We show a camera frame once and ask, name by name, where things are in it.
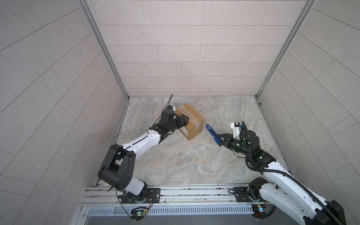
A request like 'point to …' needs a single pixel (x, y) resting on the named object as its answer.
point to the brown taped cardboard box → (194, 127)
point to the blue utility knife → (211, 131)
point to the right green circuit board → (260, 210)
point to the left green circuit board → (138, 213)
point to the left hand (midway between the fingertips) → (189, 118)
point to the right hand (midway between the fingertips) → (214, 138)
